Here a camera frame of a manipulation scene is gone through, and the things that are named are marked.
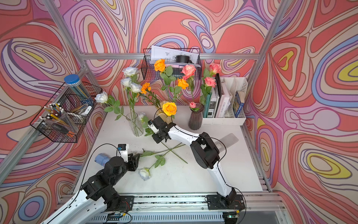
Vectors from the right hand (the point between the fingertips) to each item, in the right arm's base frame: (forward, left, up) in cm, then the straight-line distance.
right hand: (157, 138), depth 94 cm
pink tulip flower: (+6, -23, +25) cm, 35 cm away
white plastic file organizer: (+33, -57, +18) cm, 68 cm away
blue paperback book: (+21, -59, +9) cm, 63 cm away
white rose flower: (+13, +11, +7) cm, 19 cm away
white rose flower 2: (-23, +6, -1) cm, 24 cm away
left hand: (-16, +8, +9) cm, 20 cm away
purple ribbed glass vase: (+18, -29, -2) cm, 34 cm away
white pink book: (+15, -45, +18) cm, 51 cm away
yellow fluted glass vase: (+7, -4, +18) cm, 20 cm away
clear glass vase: (+8, +15, +7) cm, 18 cm away
